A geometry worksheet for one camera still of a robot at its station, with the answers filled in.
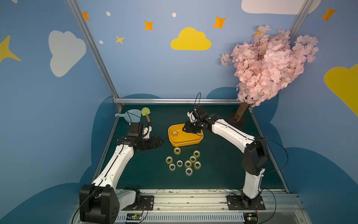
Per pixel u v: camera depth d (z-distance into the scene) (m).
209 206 0.75
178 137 1.02
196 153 0.93
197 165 0.88
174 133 1.03
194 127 0.75
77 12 0.71
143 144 0.68
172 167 0.86
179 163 0.89
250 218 0.73
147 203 0.76
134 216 0.72
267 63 0.61
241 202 0.67
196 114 0.70
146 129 0.78
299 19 0.73
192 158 0.91
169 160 0.90
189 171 0.85
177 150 0.94
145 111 1.18
